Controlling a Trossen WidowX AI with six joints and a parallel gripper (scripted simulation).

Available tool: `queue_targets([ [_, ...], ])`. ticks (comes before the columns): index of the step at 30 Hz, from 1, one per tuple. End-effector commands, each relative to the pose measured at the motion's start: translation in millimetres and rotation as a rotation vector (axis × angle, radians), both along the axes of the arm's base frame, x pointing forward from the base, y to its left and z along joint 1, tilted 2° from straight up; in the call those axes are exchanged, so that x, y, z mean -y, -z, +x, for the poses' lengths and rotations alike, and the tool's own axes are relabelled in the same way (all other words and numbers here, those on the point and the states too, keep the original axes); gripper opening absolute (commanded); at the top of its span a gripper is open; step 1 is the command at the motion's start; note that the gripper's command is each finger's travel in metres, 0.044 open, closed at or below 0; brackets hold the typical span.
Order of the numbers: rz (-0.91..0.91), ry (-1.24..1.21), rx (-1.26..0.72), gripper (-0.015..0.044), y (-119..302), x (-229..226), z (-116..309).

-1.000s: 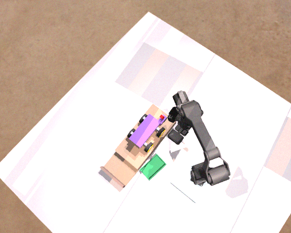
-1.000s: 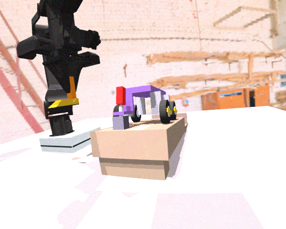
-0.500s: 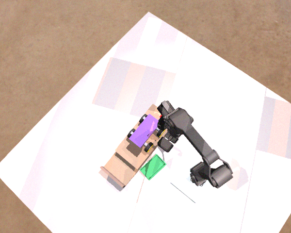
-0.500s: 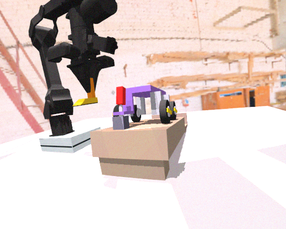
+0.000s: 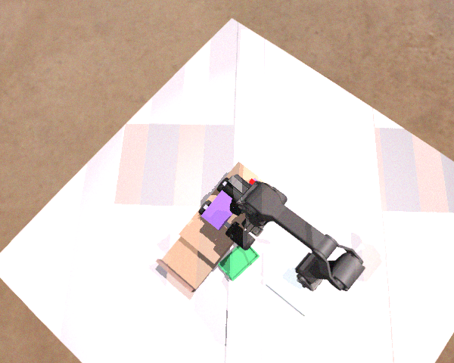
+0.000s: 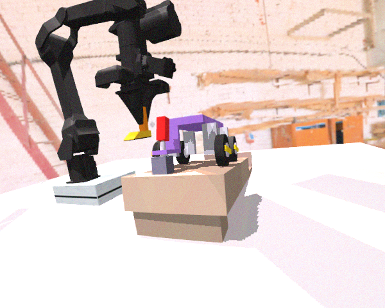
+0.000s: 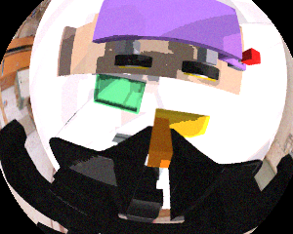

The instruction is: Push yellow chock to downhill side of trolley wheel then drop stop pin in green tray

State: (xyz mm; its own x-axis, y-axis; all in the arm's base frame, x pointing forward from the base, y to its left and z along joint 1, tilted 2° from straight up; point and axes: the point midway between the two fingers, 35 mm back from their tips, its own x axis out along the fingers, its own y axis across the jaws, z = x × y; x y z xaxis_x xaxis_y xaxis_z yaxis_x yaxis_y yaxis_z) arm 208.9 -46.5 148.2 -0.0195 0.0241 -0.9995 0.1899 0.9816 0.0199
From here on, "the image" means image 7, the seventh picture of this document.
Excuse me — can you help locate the purple wheeled trolley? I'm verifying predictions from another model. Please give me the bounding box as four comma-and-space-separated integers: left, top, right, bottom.
92, 0, 247, 82

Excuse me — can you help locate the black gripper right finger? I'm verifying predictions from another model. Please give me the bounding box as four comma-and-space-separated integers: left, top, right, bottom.
167, 128, 263, 221

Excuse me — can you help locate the red-headed metal pin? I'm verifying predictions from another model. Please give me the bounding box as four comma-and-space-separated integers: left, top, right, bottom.
237, 47, 261, 66

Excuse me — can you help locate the yellow wedge chock with orange handle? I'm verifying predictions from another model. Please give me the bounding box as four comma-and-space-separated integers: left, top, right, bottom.
146, 108, 210, 169

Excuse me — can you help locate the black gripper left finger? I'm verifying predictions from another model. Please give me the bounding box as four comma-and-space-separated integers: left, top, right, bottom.
49, 125, 153, 217

